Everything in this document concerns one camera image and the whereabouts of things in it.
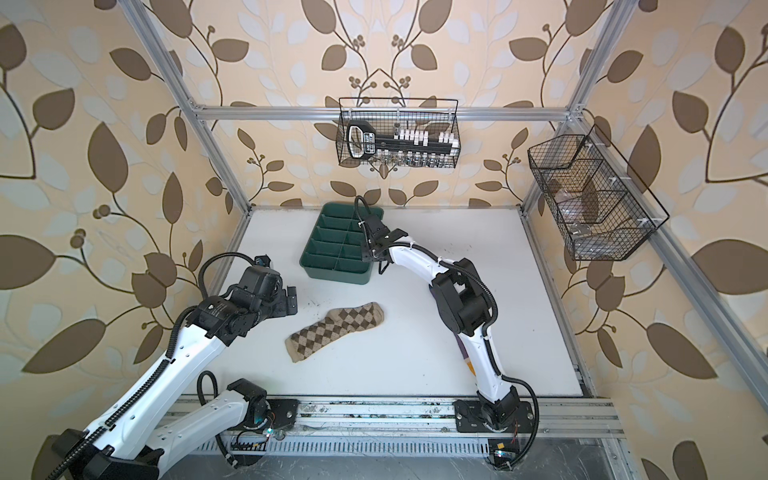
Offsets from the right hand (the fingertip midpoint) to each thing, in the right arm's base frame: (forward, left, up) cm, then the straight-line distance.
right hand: (372, 252), depth 98 cm
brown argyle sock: (-22, +12, -7) cm, 26 cm away
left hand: (-21, +23, +10) cm, 33 cm away
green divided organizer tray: (+3, +14, -3) cm, 14 cm away
